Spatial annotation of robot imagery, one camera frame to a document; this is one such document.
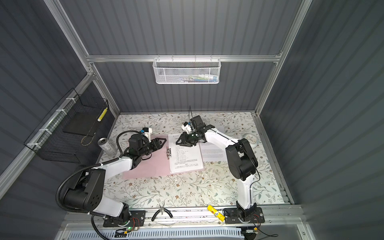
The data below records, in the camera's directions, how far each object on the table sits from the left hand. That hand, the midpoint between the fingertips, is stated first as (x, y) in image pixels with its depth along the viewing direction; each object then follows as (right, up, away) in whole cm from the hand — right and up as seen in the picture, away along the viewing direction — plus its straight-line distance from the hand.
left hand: (164, 140), depth 89 cm
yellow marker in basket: (-33, +15, -8) cm, 37 cm away
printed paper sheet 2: (+29, -9, +8) cm, 32 cm away
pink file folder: (-6, -16, +2) cm, 17 cm away
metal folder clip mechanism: (+1, -9, +9) cm, 12 cm away
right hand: (+9, -2, -1) cm, 9 cm away
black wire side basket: (-45, +5, -18) cm, 49 cm away
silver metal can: (-34, -2, -3) cm, 34 cm away
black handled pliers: (+1, -35, -13) cm, 37 cm away
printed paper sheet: (+11, -12, +6) cm, 18 cm away
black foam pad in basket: (-40, +10, -13) cm, 43 cm away
